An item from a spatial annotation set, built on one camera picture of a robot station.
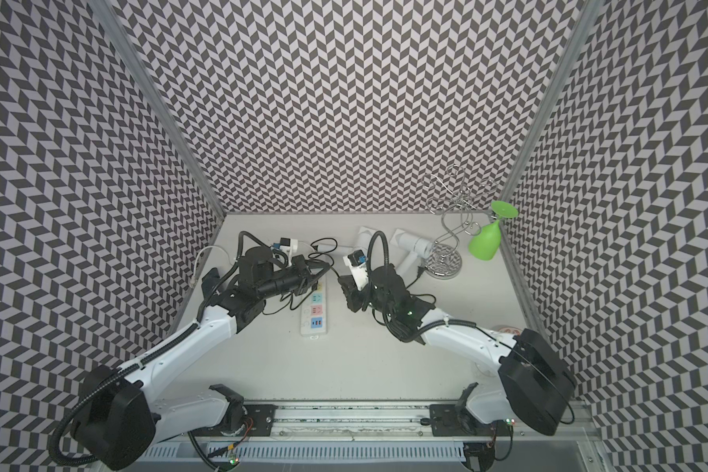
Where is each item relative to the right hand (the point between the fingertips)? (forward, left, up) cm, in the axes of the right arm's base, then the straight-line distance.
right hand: (341, 284), depth 78 cm
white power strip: (-4, +9, -14) cm, 18 cm away
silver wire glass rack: (+18, -33, +13) cm, 39 cm away
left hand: (+1, +2, +5) cm, 6 cm away
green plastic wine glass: (+12, -41, +2) cm, 43 cm away
